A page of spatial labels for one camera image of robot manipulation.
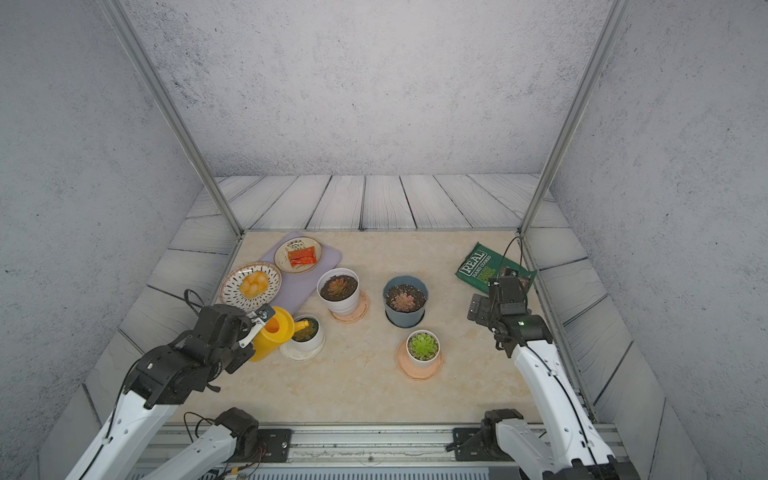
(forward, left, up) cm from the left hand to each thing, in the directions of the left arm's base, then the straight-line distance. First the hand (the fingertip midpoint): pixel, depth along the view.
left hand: (242, 331), depth 70 cm
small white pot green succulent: (0, -43, -11) cm, 44 cm away
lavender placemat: (+27, -2, -20) cm, 34 cm away
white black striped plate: (+24, +19, -20) cm, 37 cm away
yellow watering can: (0, -8, 0) cm, 8 cm away
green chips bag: (+33, -65, -18) cm, 75 cm away
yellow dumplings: (+27, +11, -18) cm, 34 cm away
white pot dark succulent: (+19, -20, -11) cm, 29 cm away
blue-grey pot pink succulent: (+15, -39, -11) cm, 43 cm away
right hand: (+7, -62, -4) cm, 63 cm away
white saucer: (+4, -5, -21) cm, 22 cm away
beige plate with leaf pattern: (+46, +1, -19) cm, 50 cm away
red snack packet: (+39, -3, -19) cm, 44 cm away
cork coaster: (+15, -25, -21) cm, 36 cm away
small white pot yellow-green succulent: (+5, -12, -15) cm, 19 cm away
